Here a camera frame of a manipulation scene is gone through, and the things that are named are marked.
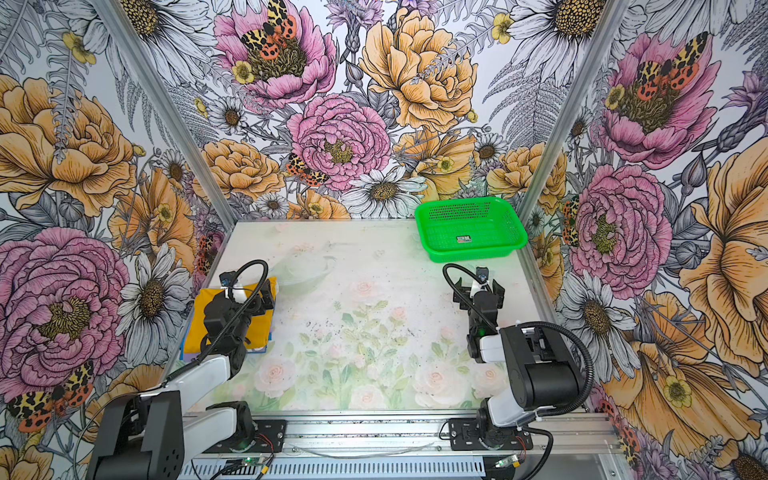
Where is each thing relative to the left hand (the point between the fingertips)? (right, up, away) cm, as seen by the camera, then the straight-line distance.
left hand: (254, 290), depth 88 cm
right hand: (+66, +1, +5) cm, 66 cm away
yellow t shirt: (+1, -11, +2) cm, 11 cm away
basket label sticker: (+67, +16, +28) cm, 74 cm away
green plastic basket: (+71, +20, +34) cm, 81 cm away
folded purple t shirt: (-17, -18, -3) cm, 25 cm away
